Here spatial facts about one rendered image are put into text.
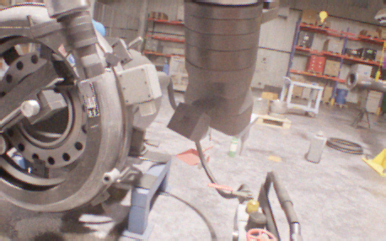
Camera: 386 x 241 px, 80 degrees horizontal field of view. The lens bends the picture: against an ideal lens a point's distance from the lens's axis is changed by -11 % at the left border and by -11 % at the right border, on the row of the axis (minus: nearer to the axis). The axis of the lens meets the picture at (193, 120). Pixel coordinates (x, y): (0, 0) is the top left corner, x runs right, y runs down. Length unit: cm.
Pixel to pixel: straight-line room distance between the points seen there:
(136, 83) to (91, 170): 31
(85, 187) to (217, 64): 73
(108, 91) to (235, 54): 59
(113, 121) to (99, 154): 11
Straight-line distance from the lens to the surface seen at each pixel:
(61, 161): 108
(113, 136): 80
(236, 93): 26
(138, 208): 128
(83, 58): 57
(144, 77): 76
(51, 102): 81
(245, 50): 24
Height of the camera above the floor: 85
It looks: 12 degrees down
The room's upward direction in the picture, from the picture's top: 9 degrees clockwise
